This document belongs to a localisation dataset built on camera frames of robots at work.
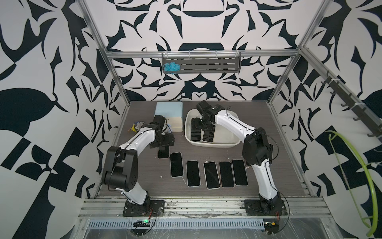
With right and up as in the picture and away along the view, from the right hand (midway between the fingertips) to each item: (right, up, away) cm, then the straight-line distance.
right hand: (195, 126), depth 94 cm
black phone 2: (+1, -6, +10) cm, 12 cm away
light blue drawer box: (-14, +9, 0) cm, 17 cm away
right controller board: (+35, -47, -23) cm, 63 cm away
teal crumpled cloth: (-14, +35, -2) cm, 38 cm away
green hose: (+59, -32, -43) cm, 80 cm away
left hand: (-20, -9, -2) cm, 22 cm away
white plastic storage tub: (+18, -8, +6) cm, 20 cm away
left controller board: (-26, -46, -21) cm, 57 cm away
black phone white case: (+17, -26, -9) cm, 33 cm away
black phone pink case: (-2, -27, -9) cm, 28 cm away
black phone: (-19, -15, -4) cm, 25 cm away
